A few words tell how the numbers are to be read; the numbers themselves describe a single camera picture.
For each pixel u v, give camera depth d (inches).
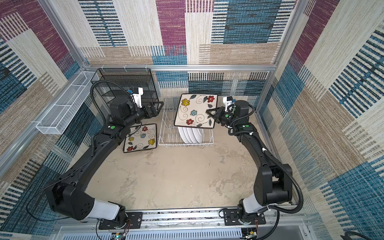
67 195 15.7
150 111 25.5
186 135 35.1
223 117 28.0
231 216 29.0
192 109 32.0
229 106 28.9
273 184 17.0
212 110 30.5
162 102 27.6
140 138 40.2
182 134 35.0
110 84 22.8
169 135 42.8
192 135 35.2
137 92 25.6
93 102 23.1
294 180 15.1
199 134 36.5
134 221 28.9
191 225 28.7
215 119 29.1
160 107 27.1
